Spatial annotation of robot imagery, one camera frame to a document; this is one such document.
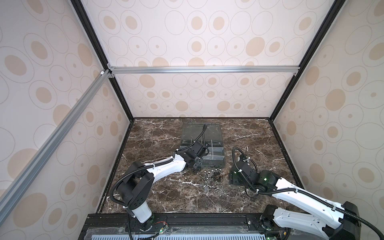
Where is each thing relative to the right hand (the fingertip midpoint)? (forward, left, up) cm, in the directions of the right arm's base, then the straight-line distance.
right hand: (234, 175), depth 79 cm
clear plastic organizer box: (+34, +7, -10) cm, 36 cm away
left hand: (+14, +18, 0) cm, 23 cm away
